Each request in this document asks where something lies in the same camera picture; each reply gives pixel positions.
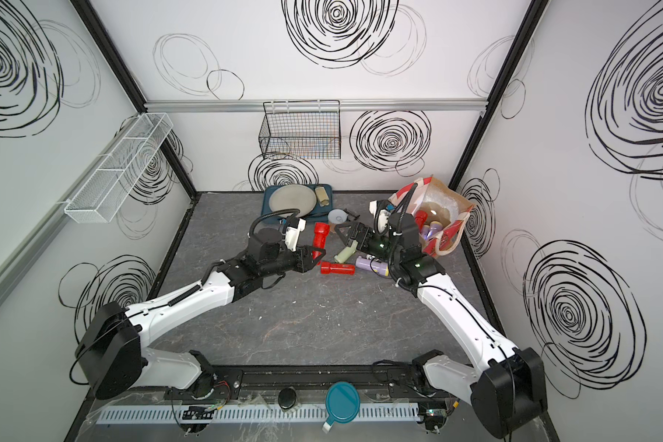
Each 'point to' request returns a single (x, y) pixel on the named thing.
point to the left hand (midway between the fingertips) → (322, 252)
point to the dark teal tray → (318, 213)
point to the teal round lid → (342, 403)
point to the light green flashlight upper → (343, 255)
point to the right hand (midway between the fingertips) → (343, 234)
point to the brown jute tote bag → (443, 215)
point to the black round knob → (286, 398)
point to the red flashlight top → (343, 269)
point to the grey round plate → (293, 197)
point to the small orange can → (337, 215)
